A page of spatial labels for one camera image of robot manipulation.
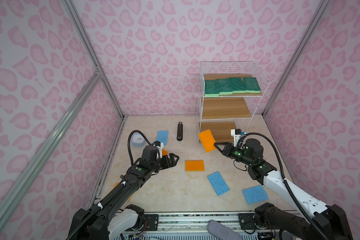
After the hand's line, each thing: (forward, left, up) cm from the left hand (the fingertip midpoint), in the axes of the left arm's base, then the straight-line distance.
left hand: (174, 157), depth 81 cm
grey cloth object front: (-33, -22, -10) cm, 41 cm away
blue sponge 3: (-17, -43, -13) cm, 48 cm away
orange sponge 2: (+5, -18, +8) cm, 20 cm away
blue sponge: (+24, +10, -14) cm, 29 cm away
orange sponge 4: (-21, +18, +20) cm, 34 cm away
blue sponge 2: (-10, -24, -14) cm, 30 cm away
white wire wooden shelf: (+21, -27, +11) cm, 36 cm away
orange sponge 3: (+1, -12, -14) cm, 18 cm away
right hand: (+1, -21, +10) cm, 23 cm away
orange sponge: (+12, +8, -16) cm, 21 cm away
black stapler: (+28, -3, -13) cm, 31 cm away
